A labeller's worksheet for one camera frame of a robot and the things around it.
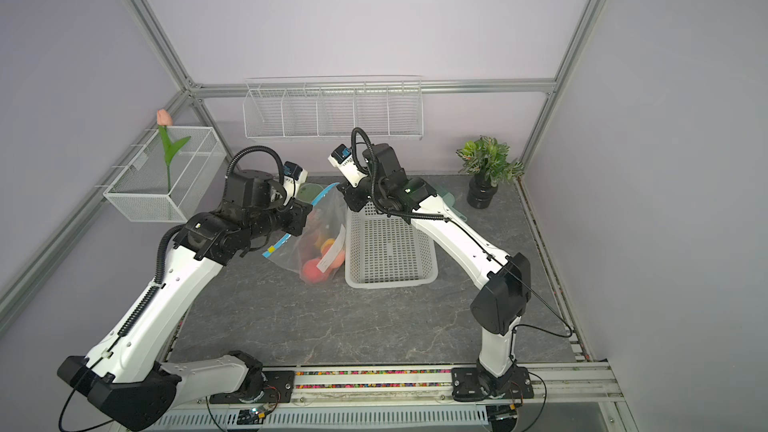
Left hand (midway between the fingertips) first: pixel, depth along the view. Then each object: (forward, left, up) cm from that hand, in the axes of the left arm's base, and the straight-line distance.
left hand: (309, 209), depth 70 cm
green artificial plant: (+22, -50, -7) cm, 55 cm away
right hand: (+8, -7, 0) cm, 10 cm away
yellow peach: (+3, +1, -23) cm, 24 cm away
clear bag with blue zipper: (+3, +4, -26) cm, 26 cm away
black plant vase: (+22, -52, -24) cm, 62 cm away
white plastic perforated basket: (+5, -17, -31) cm, 36 cm away
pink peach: (-7, +3, -20) cm, 21 cm away
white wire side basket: (+14, +38, -1) cm, 40 cm away
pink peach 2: (-3, -4, -20) cm, 21 cm away
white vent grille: (-38, +1, -32) cm, 50 cm away
